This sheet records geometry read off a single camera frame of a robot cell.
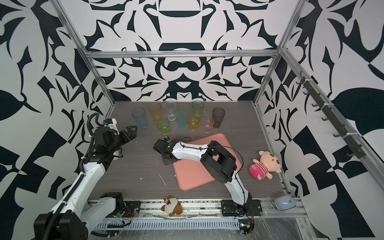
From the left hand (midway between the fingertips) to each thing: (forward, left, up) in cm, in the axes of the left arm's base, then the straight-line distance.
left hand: (130, 127), depth 80 cm
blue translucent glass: (+15, 0, -8) cm, 17 cm away
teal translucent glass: (+17, -26, -13) cm, 34 cm away
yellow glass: (+16, -34, -18) cm, 42 cm away
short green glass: (+14, -14, -19) cm, 27 cm away
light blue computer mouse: (-36, -73, -12) cm, 82 cm away
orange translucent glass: (+20, -9, -8) cm, 23 cm away
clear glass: (+23, -19, -9) cm, 31 cm away
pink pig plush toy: (-17, -73, -13) cm, 76 cm away
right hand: (-9, -19, -20) cm, 29 cm away
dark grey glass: (+14, -50, -8) cm, 52 cm away
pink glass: (+12, -43, -15) cm, 48 cm away
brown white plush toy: (-35, -22, -18) cm, 45 cm away
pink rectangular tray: (-18, -31, -22) cm, 43 cm away
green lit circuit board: (-43, -57, -22) cm, 75 cm away
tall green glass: (+20, -37, -7) cm, 43 cm away
